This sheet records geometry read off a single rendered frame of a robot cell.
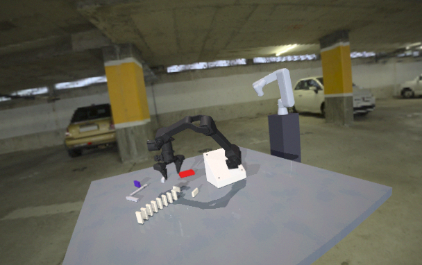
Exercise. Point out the purple rectangular block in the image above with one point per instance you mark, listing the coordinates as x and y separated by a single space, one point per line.
137 183

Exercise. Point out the red rectangular block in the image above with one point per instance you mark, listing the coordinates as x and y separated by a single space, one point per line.
183 174

